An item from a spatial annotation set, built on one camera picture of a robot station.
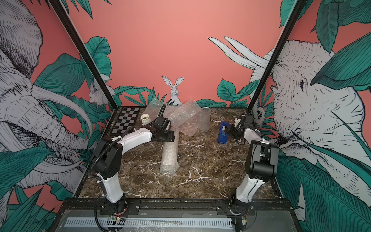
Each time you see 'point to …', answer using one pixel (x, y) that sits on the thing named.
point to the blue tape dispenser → (223, 133)
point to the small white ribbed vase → (145, 119)
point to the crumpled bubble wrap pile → (185, 117)
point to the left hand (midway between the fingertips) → (173, 135)
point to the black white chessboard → (126, 118)
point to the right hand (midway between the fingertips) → (225, 127)
